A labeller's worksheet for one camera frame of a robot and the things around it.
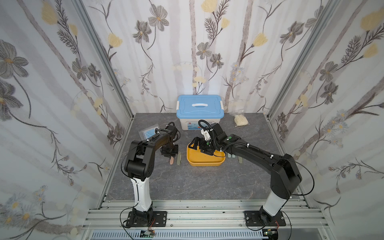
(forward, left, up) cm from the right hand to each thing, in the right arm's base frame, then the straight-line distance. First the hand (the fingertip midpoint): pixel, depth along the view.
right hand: (197, 144), depth 81 cm
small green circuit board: (-41, +21, -16) cm, 49 cm away
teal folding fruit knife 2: (-14, -15, +15) cm, 25 cm away
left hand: (+2, +14, -18) cm, 23 cm away
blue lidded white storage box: (+32, -6, -5) cm, 33 cm away
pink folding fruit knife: (-2, +16, -18) cm, 24 cm away
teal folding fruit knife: (-12, -14, +13) cm, 22 cm away
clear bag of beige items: (+35, -34, -17) cm, 51 cm away
